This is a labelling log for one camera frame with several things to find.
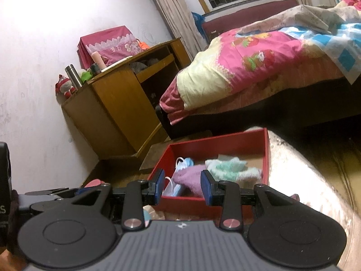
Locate santa doll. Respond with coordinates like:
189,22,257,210
55,75,76,100

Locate patterned table cover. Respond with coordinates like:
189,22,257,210
245,126,361,271

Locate blue face mask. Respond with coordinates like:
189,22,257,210
162,157,196,197

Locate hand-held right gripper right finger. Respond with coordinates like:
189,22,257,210
200,170,300,231

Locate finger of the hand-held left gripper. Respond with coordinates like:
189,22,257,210
18,187,86,213

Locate pink lace-trimmed cover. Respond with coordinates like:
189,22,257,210
77,26,142,70

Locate maroon sofa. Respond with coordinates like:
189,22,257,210
201,0,300,43

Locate grey cloth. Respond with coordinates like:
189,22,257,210
131,58,160,73

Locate dark bed frame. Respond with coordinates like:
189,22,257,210
155,73,361,140

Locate wooden desk cabinet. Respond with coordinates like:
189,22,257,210
61,37,192,160

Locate blue bag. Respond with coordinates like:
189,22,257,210
191,12,207,35

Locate pink bottle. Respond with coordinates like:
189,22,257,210
91,52,106,73

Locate blue checked white blanket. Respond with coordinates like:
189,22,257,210
239,4,361,86

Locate red box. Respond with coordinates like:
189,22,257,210
148,128,270,213

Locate mauve towel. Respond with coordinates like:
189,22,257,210
171,164,211,199

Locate steel thermos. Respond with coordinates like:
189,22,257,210
65,64,83,89

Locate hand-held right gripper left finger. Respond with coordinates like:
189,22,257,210
68,169,166,231

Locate green white towel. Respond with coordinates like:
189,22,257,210
205,157,263,185

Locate bed with colourful quilts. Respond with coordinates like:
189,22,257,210
160,0,361,126

